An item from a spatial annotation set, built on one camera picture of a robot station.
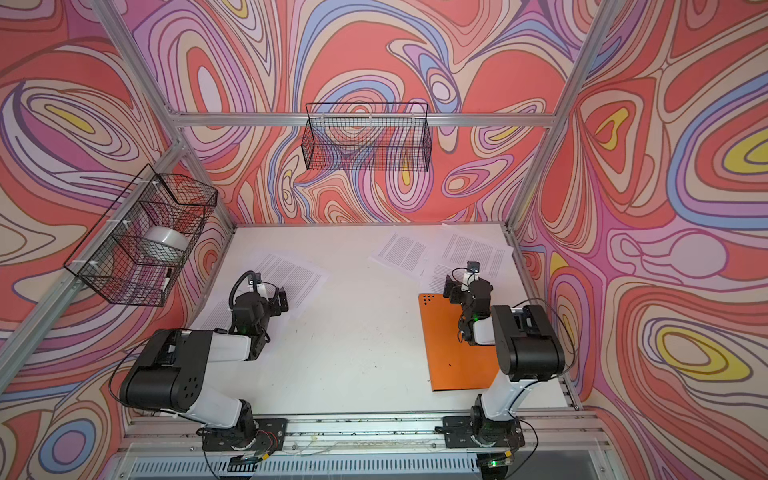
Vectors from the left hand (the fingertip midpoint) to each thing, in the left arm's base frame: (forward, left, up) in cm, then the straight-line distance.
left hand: (270, 287), depth 94 cm
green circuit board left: (-45, -2, -7) cm, 45 cm away
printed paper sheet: (+6, -7, -6) cm, 11 cm away
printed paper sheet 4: (+24, -64, -7) cm, 69 cm away
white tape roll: (-1, +18, +25) cm, 31 cm away
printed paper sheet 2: (-6, +17, -8) cm, 20 cm away
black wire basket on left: (-5, +22, +26) cm, 35 cm away
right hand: (+3, -62, -2) cm, 62 cm away
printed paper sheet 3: (+20, -44, -7) cm, 48 cm away
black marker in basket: (-10, +18, +19) cm, 27 cm away
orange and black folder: (-23, -56, -5) cm, 60 cm away
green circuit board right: (-45, -63, -8) cm, 78 cm away
